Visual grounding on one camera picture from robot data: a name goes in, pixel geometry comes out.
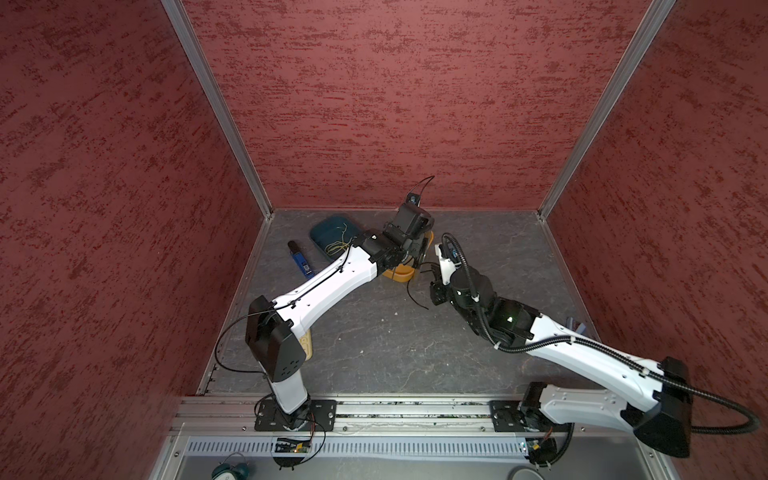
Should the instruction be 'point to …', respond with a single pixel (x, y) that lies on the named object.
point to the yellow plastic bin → (402, 272)
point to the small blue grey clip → (573, 325)
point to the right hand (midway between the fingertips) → (431, 273)
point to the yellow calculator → (306, 344)
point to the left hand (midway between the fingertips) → (404, 235)
